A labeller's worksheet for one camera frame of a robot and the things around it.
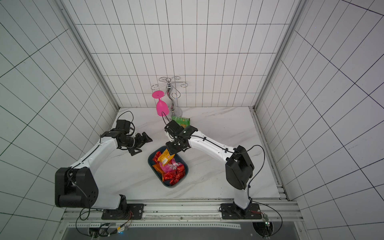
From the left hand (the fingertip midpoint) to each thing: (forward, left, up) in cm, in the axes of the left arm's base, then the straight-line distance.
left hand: (146, 146), depth 85 cm
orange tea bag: (-10, -7, -6) cm, 14 cm away
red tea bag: (-5, -5, -5) cm, 9 cm away
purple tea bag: (-11, -14, -4) cm, 18 cm away
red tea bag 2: (-14, -17, -8) cm, 23 cm away
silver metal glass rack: (+34, -13, +13) cm, 38 cm away
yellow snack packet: (-7, -12, +1) cm, 15 cm away
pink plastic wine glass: (+25, -7, +7) cm, 27 cm away
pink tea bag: (-9, -17, -5) cm, 20 cm away
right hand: (-4, -12, +2) cm, 13 cm away
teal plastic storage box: (-5, -19, -4) cm, 20 cm away
